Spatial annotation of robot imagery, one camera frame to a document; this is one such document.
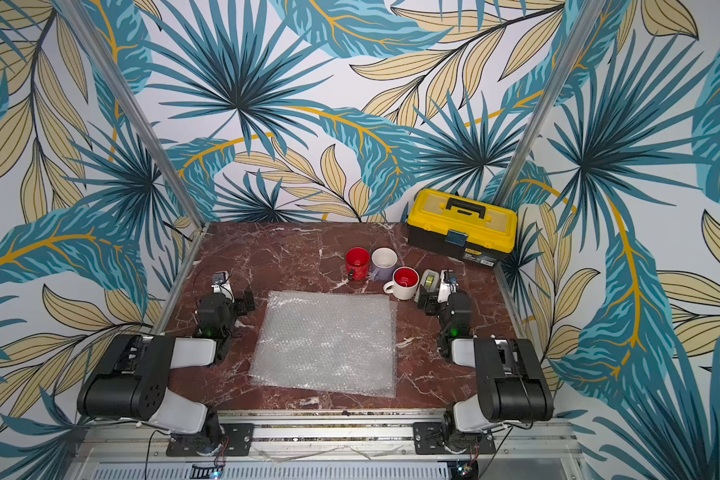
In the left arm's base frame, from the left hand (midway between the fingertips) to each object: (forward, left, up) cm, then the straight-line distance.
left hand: (233, 290), depth 92 cm
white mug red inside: (+3, -53, 0) cm, 53 cm away
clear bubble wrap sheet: (-14, -32, -5) cm, 35 cm away
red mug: (+15, -38, -4) cm, 41 cm away
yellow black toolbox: (+22, -73, +9) cm, 76 cm away
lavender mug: (+16, -47, -4) cm, 50 cm away
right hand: (+2, -64, +2) cm, 64 cm away
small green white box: (+5, -61, -2) cm, 62 cm away
